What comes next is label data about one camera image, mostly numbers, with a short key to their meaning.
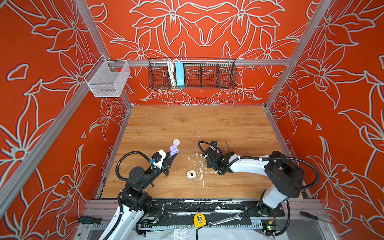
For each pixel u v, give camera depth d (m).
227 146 0.96
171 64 0.88
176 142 0.97
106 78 0.93
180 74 0.89
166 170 0.62
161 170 0.61
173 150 0.68
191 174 0.83
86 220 0.69
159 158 0.57
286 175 0.45
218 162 0.69
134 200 0.55
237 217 0.71
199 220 0.68
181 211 0.73
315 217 0.71
